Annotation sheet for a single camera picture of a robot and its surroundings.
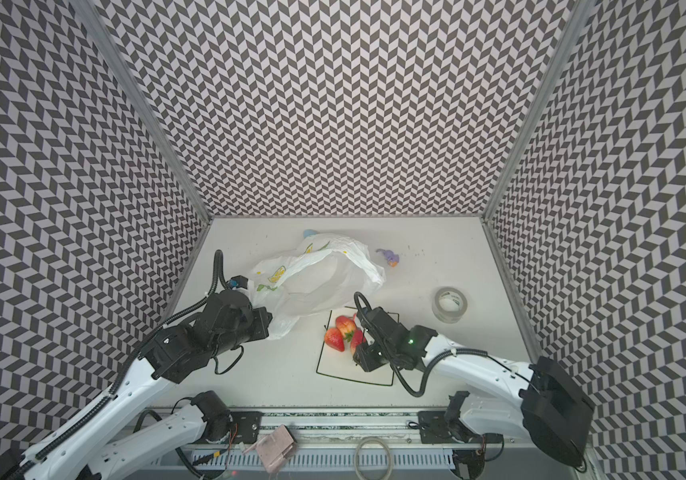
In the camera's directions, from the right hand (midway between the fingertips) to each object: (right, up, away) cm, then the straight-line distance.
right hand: (364, 365), depth 79 cm
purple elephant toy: (+11, +27, +23) cm, 37 cm away
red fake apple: (-8, +6, +4) cm, 11 cm away
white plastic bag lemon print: (-12, +22, +22) cm, 33 cm away
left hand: (-23, +14, -6) cm, 27 cm away
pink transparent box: (-21, -14, -12) cm, 28 cm away
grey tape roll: (+28, +13, +15) cm, 34 cm away
